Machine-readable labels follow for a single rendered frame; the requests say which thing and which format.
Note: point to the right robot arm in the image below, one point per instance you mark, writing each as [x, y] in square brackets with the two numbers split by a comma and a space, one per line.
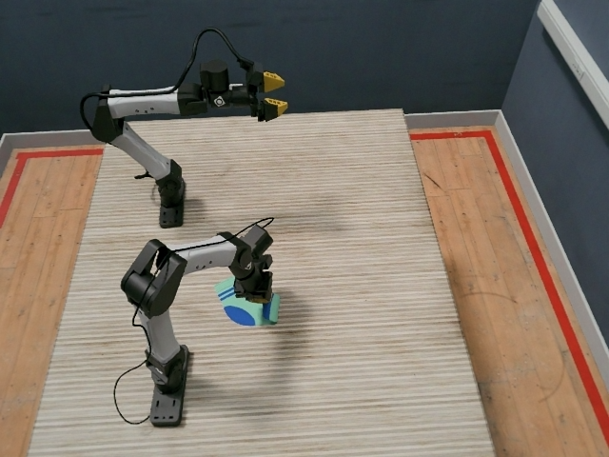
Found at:
[240, 255]

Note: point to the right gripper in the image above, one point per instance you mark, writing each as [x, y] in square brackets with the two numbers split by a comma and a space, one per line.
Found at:
[255, 285]

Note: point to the mint green and blue sock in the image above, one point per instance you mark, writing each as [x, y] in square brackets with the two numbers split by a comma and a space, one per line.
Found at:
[246, 313]

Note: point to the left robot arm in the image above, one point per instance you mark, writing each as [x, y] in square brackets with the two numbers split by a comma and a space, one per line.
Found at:
[188, 99]

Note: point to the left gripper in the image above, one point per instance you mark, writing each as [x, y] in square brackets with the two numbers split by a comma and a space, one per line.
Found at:
[267, 110]

